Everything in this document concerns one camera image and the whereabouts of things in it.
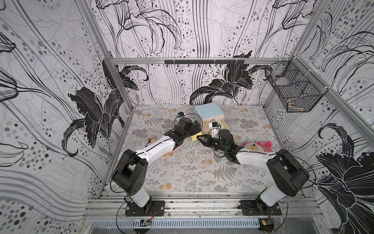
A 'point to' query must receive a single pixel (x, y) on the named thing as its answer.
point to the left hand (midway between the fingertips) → (195, 128)
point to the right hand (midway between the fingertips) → (198, 136)
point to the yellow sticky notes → (194, 137)
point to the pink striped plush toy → (266, 147)
